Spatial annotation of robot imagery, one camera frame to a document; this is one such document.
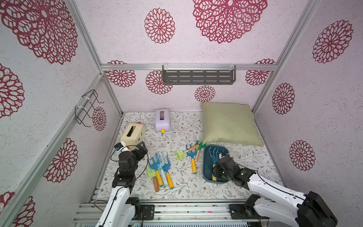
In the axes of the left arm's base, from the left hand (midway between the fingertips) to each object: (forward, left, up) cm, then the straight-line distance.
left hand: (140, 146), depth 82 cm
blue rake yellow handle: (-3, -45, -11) cm, 46 cm away
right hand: (-9, -42, -11) cm, 44 cm away
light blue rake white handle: (-6, -11, -14) cm, 19 cm away
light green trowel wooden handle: (-11, -6, -15) cm, 19 cm away
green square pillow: (+20, -58, -4) cm, 61 cm away
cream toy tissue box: (+14, +9, -7) cm, 18 cm away
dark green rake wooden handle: (+9, -38, -15) cm, 42 cm away
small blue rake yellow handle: (+3, -31, -16) cm, 35 cm away
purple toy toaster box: (+26, -10, -6) cm, 28 cm away
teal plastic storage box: (-3, -42, -16) cm, 45 cm away
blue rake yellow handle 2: (-7, -15, -15) cm, 22 cm away
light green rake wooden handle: (+2, -23, -15) cm, 28 cm away
